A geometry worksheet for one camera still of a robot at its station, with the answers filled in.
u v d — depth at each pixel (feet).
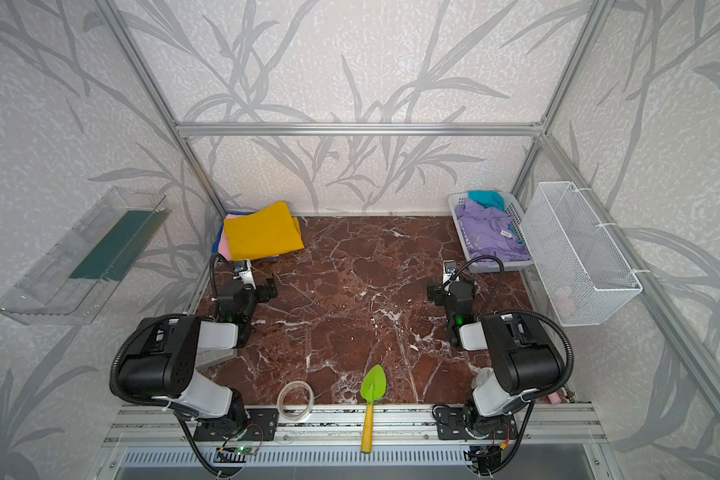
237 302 2.36
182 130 3.06
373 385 2.54
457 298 2.32
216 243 3.51
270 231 3.59
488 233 3.60
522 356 1.50
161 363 1.48
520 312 1.60
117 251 2.07
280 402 2.50
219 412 2.02
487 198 3.71
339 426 2.47
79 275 2.11
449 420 2.42
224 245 3.45
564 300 2.41
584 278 1.99
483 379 2.47
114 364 1.40
